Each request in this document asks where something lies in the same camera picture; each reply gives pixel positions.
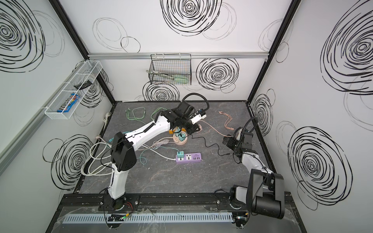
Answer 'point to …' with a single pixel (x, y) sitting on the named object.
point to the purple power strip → (188, 158)
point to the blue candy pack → (69, 102)
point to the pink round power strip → (176, 140)
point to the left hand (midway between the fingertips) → (199, 127)
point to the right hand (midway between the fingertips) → (229, 140)
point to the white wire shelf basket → (89, 71)
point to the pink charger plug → (200, 126)
